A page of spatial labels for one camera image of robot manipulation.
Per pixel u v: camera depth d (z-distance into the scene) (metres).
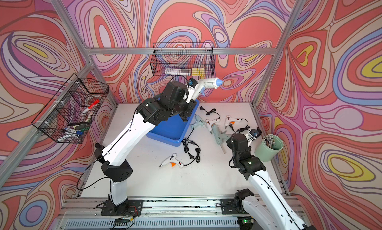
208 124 1.05
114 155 0.45
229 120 1.07
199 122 1.05
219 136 0.96
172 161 0.88
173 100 0.49
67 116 0.75
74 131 0.68
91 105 0.77
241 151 0.56
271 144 0.78
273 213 0.43
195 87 0.57
